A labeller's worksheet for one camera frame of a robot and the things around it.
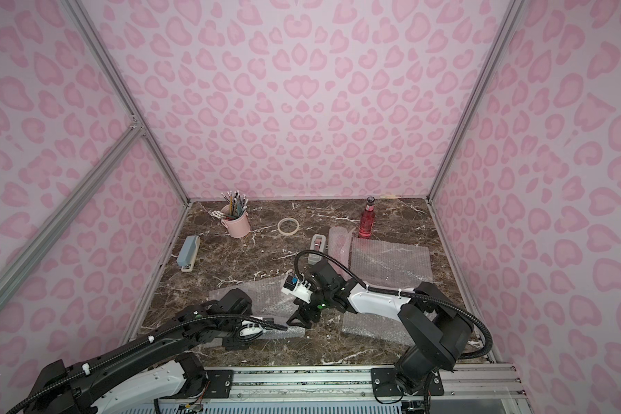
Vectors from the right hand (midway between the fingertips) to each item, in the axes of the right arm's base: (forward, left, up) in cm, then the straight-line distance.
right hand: (296, 311), depth 81 cm
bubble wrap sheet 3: (+20, -33, -6) cm, 39 cm away
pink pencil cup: (+33, +26, +1) cm, 42 cm away
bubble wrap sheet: (+5, +10, -5) cm, 12 cm away
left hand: (-3, +15, -1) cm, 15 cm away
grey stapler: (+21, +43, 0) cm, 48 cm away
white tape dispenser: (+27, -6, -2) cm, 27 cm away
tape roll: (+43, +9, -6) cm, 44 cm away
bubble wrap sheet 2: (+25, -14, -1) cm, 28 cm away
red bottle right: (+36, -25, +2) cm, 44 cm away
